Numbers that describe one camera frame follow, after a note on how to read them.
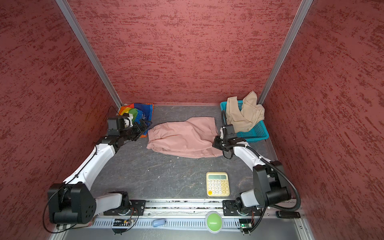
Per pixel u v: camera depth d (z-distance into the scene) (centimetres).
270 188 43
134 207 74
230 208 74
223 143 66
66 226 66
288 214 71
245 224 71
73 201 40
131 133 71
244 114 108
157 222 69
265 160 47
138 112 107
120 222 72
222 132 75
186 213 74
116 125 63
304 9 72
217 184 79
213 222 70
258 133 100
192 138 100
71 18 75
